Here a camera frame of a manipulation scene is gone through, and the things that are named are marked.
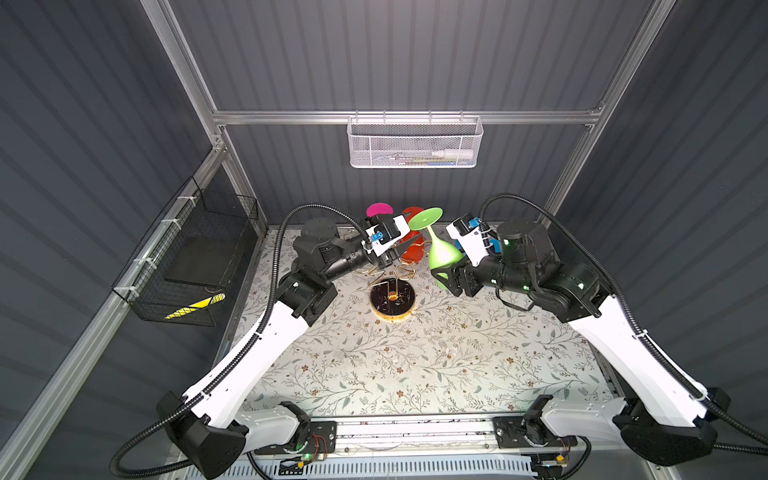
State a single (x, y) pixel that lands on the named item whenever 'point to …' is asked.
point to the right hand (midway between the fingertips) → (446, 265)
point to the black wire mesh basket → (190, 256)
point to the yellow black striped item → (200, 305)
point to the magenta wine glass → (379, 208)
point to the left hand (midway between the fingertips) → (412, 218)
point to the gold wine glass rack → (393, 295)
